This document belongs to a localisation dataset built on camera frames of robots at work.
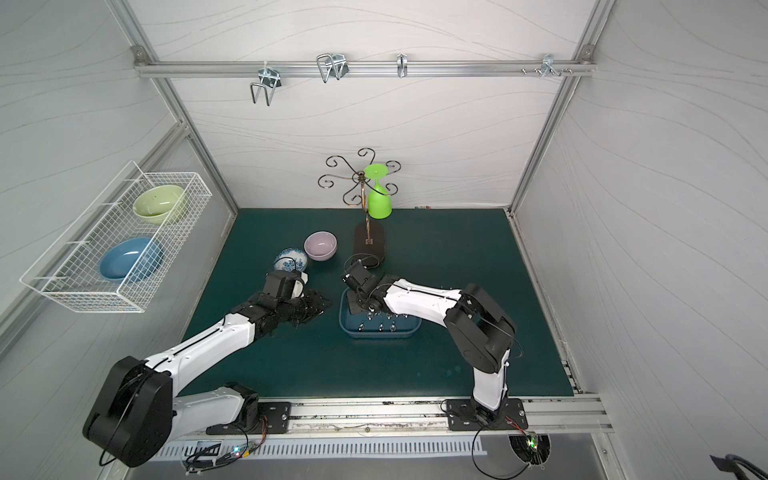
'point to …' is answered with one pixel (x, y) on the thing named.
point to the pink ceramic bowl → (320, 245)
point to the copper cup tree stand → (371, 186)
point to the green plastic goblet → (379, 204)
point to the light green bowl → (154, 204)
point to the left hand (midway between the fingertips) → (331, 305)
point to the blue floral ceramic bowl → (290, 259)
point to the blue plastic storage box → (374, 325)
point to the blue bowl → (132, 259)
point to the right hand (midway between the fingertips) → (356, 296)
